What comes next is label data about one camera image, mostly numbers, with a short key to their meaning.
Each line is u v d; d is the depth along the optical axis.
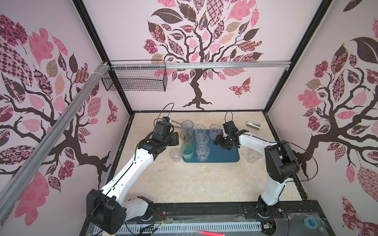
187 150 0.92
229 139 0.71
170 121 0.72
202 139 0.98
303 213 0.74
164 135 0.59
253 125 1.09
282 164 0.49
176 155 0.93
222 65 0.93
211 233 0.68
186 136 0.93
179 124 1.08
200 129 1.02
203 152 0.95
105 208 0.38
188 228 0.70
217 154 0.91
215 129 1.02
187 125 0.99
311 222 0.71
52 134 0.53
